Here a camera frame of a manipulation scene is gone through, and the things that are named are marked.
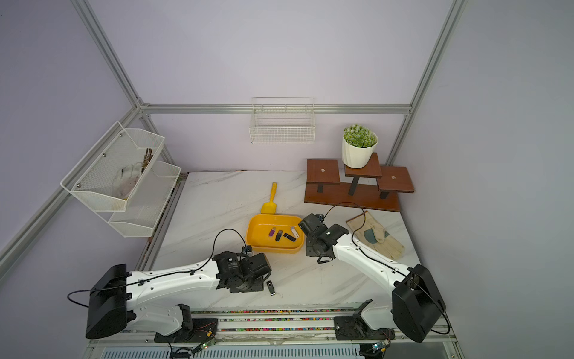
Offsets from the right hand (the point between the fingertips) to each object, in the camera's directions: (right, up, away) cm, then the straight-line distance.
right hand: (317, 251), depth 84 cm
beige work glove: (+27, +4, +11) cm, 29 cm away
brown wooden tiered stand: (+24, +25, +17) cm, 39 cm away
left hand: (-23, -10, -7) cm, 26 cm away
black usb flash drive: (-11, +3, +12) cm, 16 cm away
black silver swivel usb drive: (-17, -13, -2) cm, 22 cm away
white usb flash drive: (-9, +5, +12) cm, 16 cm away
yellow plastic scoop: (-20, +15, +23) cm, 34 cm away
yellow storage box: (-25, +7, +14) cm, 29 cm away
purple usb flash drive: (-19, +5, +14) cm, 24 cm away
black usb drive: (-16, +4, +12) cm, 20 cm away
